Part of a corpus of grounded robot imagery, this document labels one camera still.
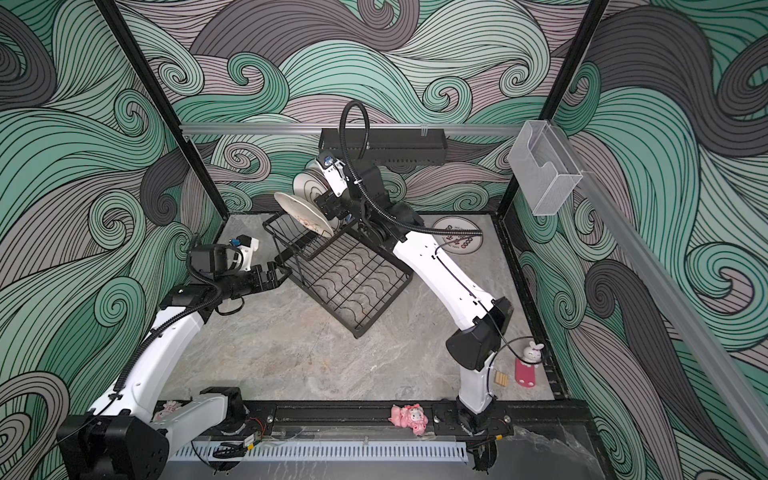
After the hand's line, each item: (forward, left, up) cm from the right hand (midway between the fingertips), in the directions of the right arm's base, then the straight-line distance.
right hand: (337, 180), depth 69 cm
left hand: (-12, +17, -21) cm, 29 cm away
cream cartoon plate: (+7, +13, -18) cm, 24 cm away
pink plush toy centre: (-43, -17, -38) cm, 60 cm away
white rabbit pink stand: (-32, -50, -41) cm, 72 cm away
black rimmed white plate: (+9, +10, -9) cm, 16 cm away
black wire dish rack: (-2, 0, -40) cm, 40 cm away
